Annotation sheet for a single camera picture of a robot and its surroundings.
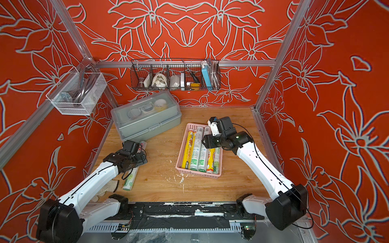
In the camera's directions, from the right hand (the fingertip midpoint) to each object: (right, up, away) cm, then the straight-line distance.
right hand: (204, 139), depth 77 cm
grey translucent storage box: (-32, +15, +14) cm, 38 cm away
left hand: (-37, -12, +8) cm, 40 cm away
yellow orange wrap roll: (+4, -14, +6) cm, 16 cm away
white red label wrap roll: (0, -12, +5) cm, 13 cm away
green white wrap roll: (+9, -10, +13) cm, 19 cm away
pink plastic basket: (-14, -13, +7) cm, 20 cm away
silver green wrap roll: (-4, -7, +11) cm, 13 cm away
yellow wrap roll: (-8, -6, +18) cm, 21 cm away
